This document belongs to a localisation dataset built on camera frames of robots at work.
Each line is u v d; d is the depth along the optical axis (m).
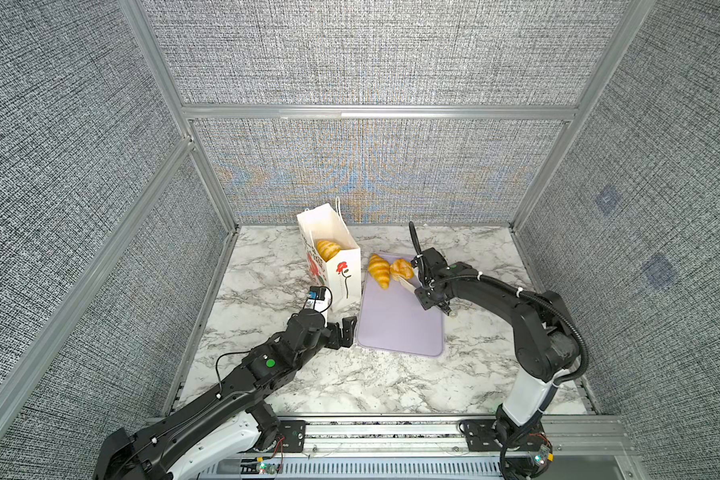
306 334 0.55
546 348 0.48
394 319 0.96
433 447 0.73
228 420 0.60
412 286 0.93
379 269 1.03
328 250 0.86
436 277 0.69
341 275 0.86
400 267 1.03
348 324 0.67
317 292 0.66
